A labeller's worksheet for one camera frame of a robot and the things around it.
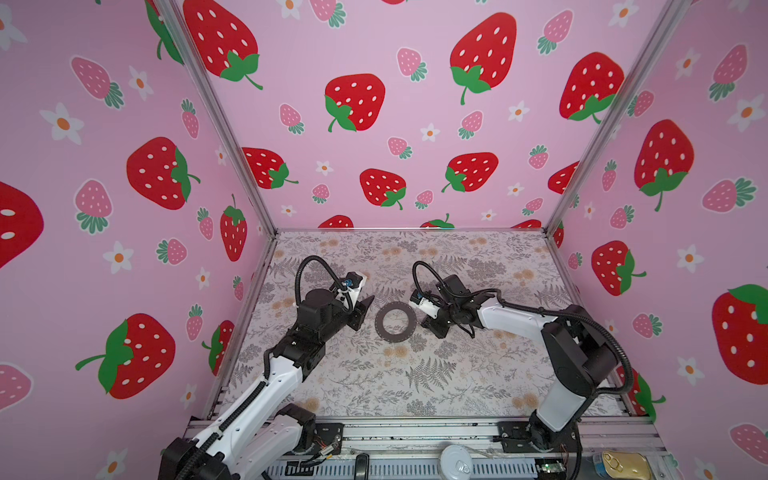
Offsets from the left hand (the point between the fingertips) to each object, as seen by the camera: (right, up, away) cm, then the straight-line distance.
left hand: (365, 291), depth 78 cm
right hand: (+17, -11, +13) cm, 24 cm away
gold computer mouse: (+61, -39, -11) cm, 73 cm away
